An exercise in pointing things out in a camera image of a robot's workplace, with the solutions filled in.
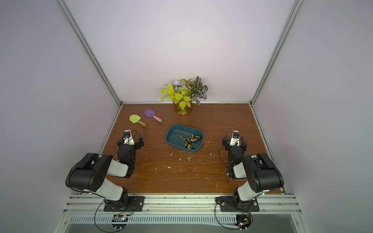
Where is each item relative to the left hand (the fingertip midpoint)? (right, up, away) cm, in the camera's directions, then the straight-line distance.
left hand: (133, 133), depth 89 cm
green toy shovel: (-7, +9, +21) cm, 24 cm away
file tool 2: (+37, -9, +2) cm, 38 cm away
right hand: (+65, 0, -2) cm, 65 cm away
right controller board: (+62, -40, -20) cm, 77 cm away
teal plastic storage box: (+24, -6, +8) cm, 26 cm away
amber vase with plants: (+31, +28, +11) cm, 43 cm away
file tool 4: (+37, -6, +4) cm, 38 cm away
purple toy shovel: (+4, +13, +25) cm, 28 cm away
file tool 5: (+32, -7, +4) cm, 34 cm away
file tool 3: (+38, -5, +6) cm, 39 cm away
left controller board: (0, -43, -17) cm, 46 cm away
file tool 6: (+34, -5, +6) cm, 35 cm away
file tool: (+35, -2, +11) cm, 37 cm away
